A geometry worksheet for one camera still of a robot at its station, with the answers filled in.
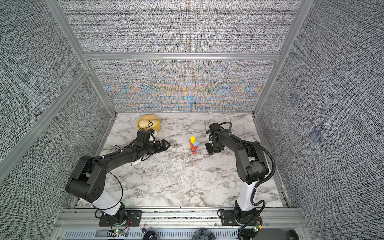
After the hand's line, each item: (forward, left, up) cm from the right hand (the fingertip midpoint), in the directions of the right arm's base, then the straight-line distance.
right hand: (211, 150), depth 97 cm
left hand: (-1, +29, +6) cm, 30 cm away
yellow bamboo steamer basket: (+21, +45, +5) cm, 50 cm away
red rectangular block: (-2, +12, +5) cm, 13 cm away
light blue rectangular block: (-3, +10, +12) cm, 16 cm away
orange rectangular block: (-2, +11, 0) cm, 11 cm away
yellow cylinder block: (-2, +12, +15) cm, 19 cm away
